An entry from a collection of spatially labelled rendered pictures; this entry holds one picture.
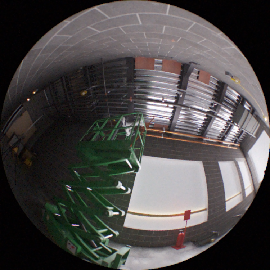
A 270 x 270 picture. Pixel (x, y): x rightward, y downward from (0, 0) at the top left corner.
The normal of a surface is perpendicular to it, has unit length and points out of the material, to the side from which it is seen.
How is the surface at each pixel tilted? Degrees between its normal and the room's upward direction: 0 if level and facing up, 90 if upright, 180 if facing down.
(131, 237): 90
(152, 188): 90
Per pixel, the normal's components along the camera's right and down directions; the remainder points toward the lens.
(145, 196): 0.00, -0.73
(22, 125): 0.98, 0.14
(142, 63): -0.20, 0.67
